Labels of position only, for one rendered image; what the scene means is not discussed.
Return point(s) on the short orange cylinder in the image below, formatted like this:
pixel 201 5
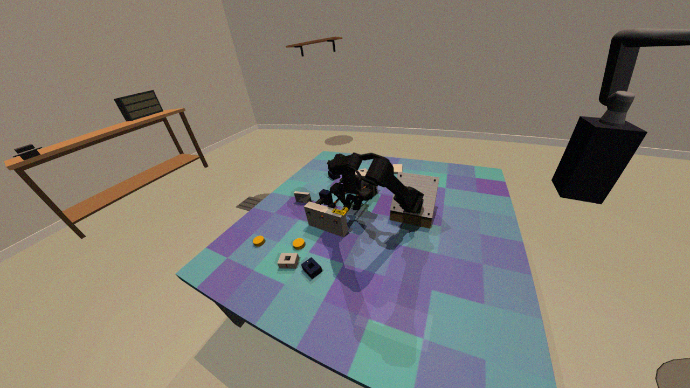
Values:
pixel 259 240
pixel 298 243

